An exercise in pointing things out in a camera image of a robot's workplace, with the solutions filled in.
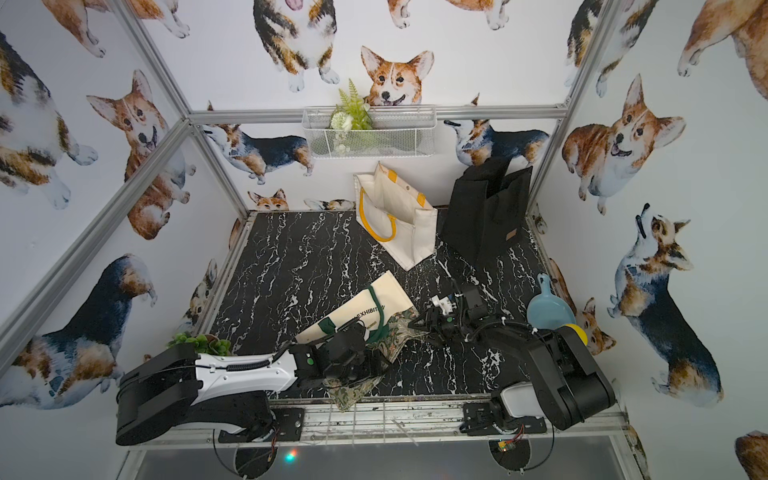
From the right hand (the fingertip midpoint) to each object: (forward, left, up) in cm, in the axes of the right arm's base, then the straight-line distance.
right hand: (410, 330), depth 82 cm
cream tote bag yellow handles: (+30, +4, +14) cm, 33 cm away
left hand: (-10, +6, -3) cm, 11 cm away
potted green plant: (-7, +48, +9) cm, 50 cm away
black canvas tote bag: (+28, -22, +19) cm, 40 cm away
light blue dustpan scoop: (+9, -42, -8) cm, 44 cm away
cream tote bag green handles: (+3, +6, -1) cm, 6 cm away
